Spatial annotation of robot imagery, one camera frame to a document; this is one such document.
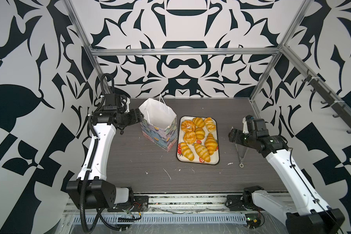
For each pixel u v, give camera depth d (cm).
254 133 56
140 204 73
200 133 96
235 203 73
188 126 103
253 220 71
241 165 86
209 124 100
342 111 55
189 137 94
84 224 34
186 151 89
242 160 87
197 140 96
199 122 102
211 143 91
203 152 87
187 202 76
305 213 39
